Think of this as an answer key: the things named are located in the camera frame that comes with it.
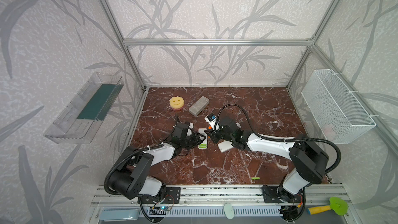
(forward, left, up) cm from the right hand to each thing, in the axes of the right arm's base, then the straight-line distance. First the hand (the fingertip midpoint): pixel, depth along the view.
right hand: (207, 124), depth 85 cm
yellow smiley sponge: (+23, +22, -10) cm, 33 cm away
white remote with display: (-7, +2, -11) cm, 14 cm away
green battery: (-24, -25, -13) cm, 37 cm away
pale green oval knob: (-38, -10, -10) cm, 41 cm away
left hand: (-3, +1, -6) cm, 7 cm away
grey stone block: (+20, +6, -10) cm, 23 cm away
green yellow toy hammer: (-36, -60, -11) cm, 71 cm away
